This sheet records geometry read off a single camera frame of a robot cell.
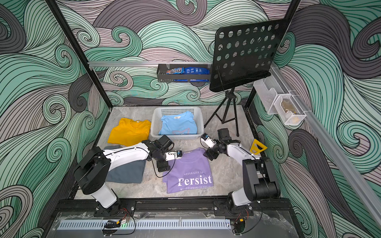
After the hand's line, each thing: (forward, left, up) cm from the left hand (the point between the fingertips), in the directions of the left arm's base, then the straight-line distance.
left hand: (169, 158), depth 87 cm
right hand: (+6, -27, -1) cm, 28 cm away
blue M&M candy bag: (+45, -12, +32) cm, 56 cm away
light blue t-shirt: (+27, -8, -1) cm, 28 cm away
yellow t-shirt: (+21, +30, -3) cm, 37 cm away
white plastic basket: (+34, +10, +4) cm, 36 cm away
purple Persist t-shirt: (-6, -15, -3) cm, 16 cm away
